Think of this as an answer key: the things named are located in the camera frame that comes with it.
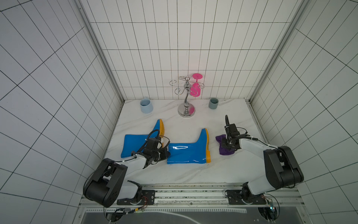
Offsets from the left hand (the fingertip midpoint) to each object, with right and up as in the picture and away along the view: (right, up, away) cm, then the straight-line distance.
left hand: (168, 156), depth 89 cm
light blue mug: (-19, +33, +18) cm, 43 cm away
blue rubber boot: (-26, +7, +4) cm, 27 cm away
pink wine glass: (+20, +46, +19) cm, 53 cm away
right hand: (+39, +8, +6) cm, 40 cm away
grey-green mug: (+34, +36, +22) cm, 54 cm away
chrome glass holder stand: (+12, +30, +24) cm, 41 cm away
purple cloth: (+35, +3, -1) cm, 35 cm away
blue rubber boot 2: (+19, +3, -2) cm, 19 cm away
